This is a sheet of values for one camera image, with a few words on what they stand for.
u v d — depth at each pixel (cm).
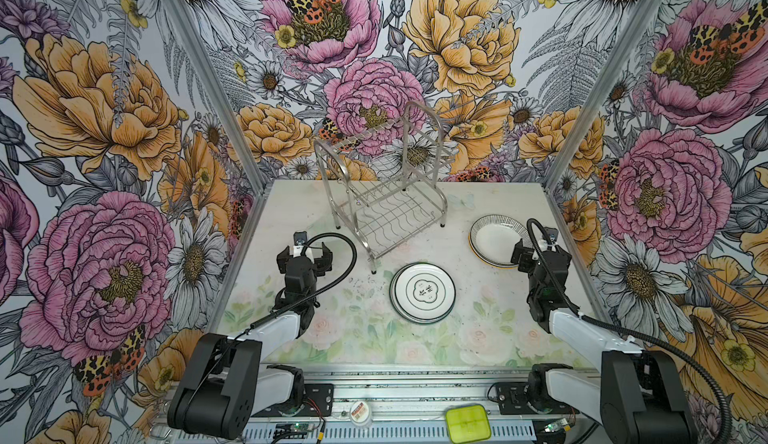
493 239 105
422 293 89
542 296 68
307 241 75
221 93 94
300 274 66
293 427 71
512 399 74
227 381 43
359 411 64
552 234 73
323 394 75
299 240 74
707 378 40
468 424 70
